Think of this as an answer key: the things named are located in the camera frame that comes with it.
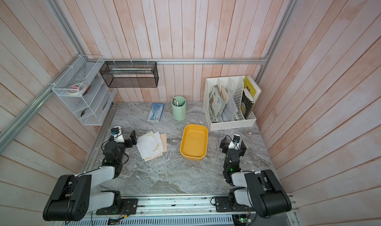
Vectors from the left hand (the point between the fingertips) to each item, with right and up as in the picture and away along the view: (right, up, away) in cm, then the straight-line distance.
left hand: (128, 132), depth 88 cm
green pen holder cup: (+30, +16, +12) cm, 36 cm away
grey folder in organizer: (+65, +14, +9) cm, 67 cm away
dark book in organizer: (+76, +18, +7) cm, 78 cm away
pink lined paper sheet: (+20, -5, +11) cm, 23 cm away
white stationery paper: (+10, -10, +9) cm, 16 cm away
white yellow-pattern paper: (+17, -7, +7) cm, 20 cm away
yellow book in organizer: (+78, +29, +5) cm, 84 cm away
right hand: (+64, -3, -1) cm, 64 cm away
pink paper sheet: (+17, -15, +2) cm, 23 cm away
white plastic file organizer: (+71, +33, +17) cm, 80 cm away
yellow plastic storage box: (+41, -7, +10) cm, 42 cm away
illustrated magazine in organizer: (+55, +20, +10) cm, 60 cm away
